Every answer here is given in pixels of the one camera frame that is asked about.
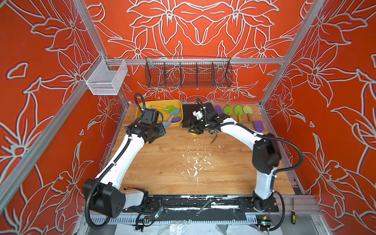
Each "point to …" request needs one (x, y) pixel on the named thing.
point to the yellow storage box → (172, 110)
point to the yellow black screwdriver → (293, 218)
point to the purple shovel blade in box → (174, 120)
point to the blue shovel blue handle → (176, 112)
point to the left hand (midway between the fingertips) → (162, 129)
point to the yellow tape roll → (193, 133)
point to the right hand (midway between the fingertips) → (184, 125)
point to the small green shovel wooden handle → (167, 108)
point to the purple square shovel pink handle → (259, 126)
